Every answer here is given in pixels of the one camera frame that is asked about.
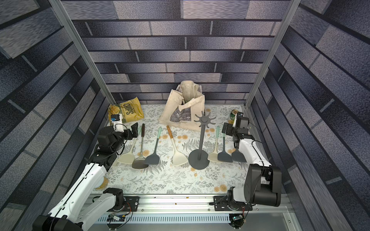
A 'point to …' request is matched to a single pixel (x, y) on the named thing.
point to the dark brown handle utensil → (139, 163)
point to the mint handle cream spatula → (129, 159)
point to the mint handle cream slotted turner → (213, 157)
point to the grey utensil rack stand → (198, 159)
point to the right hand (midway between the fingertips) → (232, 126)
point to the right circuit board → (240, 216)
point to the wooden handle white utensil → (178, 158)
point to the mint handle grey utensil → (237, 156)
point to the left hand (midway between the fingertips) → (129, 122)
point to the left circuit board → (115, 218)
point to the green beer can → (233, 114)
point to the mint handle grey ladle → (153, 159)
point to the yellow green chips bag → (131, 110)
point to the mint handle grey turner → (224, 156)
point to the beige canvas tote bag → (183, 105)
